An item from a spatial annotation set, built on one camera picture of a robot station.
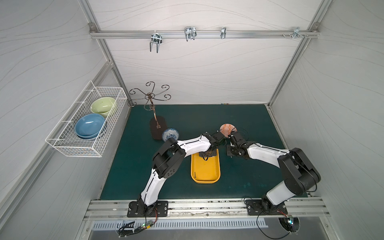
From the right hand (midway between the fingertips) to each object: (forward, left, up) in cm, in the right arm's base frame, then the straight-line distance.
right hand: (230, 148), depth 94 cm
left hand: (-5, +13, -1) cm, 14 cm away
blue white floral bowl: (+9, +40, +2) cm, 41 cm away
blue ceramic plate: (-10, +68, +35) cm, 77 cm away
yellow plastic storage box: (-16, +16, 0) cm, 22 cm away
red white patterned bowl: (+15, +1, 0) cm, 15 cm away
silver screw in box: (-17, +22, -1) cm, 28 cm away
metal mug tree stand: (+14, +49, +5) cm, 51 cm away
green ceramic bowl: (+3, +68, +34) cm, 76 cm away
